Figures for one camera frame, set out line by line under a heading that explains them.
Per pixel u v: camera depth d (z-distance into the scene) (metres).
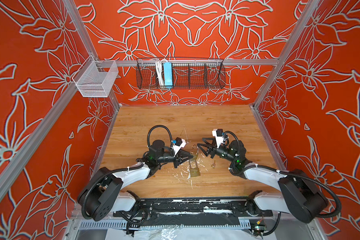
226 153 0.70
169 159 0.70
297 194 0.42
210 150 0.70
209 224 0.70
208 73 1.00
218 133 0.70
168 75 0.90
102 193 0.42
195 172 0.85
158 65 0.87
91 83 0.88
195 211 0.73
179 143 0.67
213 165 0.88
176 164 0.70
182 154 0.71
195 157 0.74
